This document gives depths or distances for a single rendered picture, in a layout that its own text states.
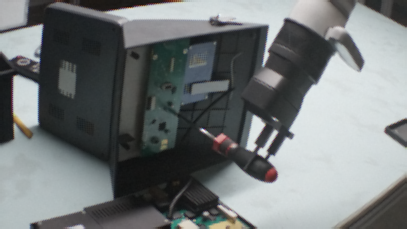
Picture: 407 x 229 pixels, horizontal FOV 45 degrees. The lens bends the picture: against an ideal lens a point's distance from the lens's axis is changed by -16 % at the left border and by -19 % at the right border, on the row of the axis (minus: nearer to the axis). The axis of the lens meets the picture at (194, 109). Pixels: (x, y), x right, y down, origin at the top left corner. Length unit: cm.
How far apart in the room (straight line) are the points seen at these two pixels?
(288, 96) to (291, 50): 5
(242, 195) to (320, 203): 12
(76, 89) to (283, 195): 32
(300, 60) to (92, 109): 30
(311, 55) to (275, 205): 23
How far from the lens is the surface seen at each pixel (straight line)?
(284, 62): 66
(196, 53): 74
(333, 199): 82
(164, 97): 73
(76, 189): 75
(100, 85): 76
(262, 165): 65
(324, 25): 67
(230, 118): 84
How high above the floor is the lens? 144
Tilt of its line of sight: 26 degrees down
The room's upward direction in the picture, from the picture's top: 9 degrees clockwise
